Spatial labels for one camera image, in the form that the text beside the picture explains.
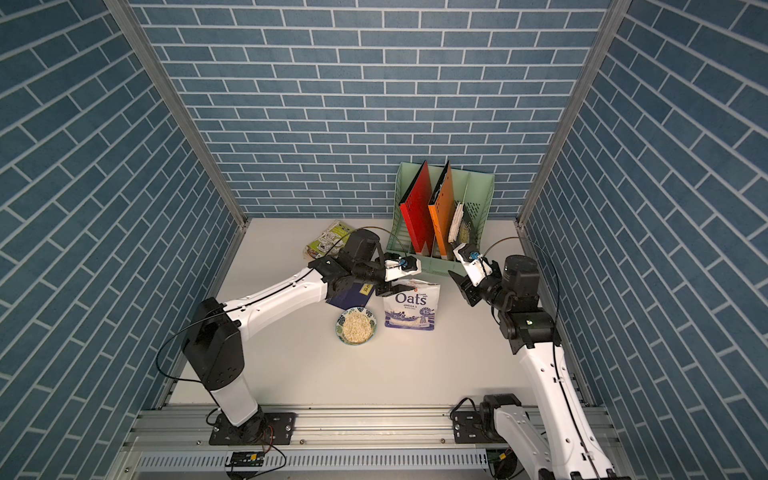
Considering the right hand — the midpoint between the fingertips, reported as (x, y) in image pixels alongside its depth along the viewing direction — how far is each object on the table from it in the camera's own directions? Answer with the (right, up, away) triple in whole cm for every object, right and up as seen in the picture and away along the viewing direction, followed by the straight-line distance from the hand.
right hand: (465, 265), depth 73 cm
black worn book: (+7, +9, +28) cm, 31 cm away
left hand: (-11, -3, +6) cm, 13 cm away
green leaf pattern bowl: (-29, -19, +14) cm, 37 cm away
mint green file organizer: (+9, +24, +28) cm, 38 cm away
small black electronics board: (-54, -47, -1) cm, 72 cm away
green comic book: (-42, +6, +36) cm, 55 cm away
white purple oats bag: (-12, -13, +9) cm, 20 cm away
